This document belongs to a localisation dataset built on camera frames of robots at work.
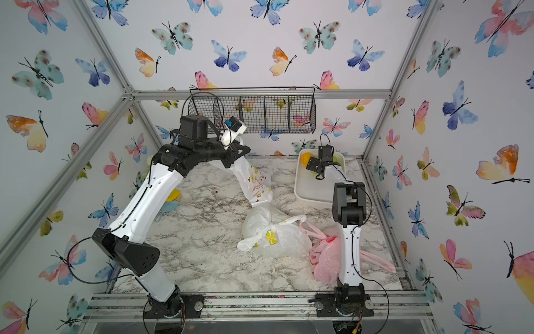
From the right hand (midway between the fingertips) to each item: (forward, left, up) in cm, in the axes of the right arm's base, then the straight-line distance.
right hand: (318, 161), depth 110 cm
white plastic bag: (-45, +23, +8) cm, 51 cm away
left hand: (-26, +30, +33) cm, 52 cm away
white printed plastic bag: (-26, +29, +12) cm, 41 cm away
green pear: (-13, -4, +15) cm, 20 cm away
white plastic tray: (-15, +4, -7) cm, 17 cm away
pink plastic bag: (-51, +2, +5) cm, 52 cm away
